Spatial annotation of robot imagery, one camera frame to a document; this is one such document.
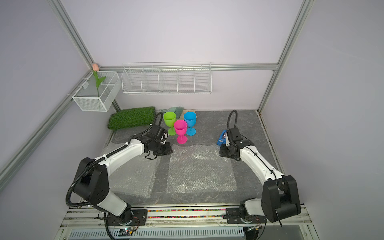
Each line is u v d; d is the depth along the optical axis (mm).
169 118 988
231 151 613
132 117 1122
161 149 771
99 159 473
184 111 1202
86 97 791
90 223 735
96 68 893
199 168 903
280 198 417
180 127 961
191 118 974
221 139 992
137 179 853
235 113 751
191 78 1052
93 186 438
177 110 1199
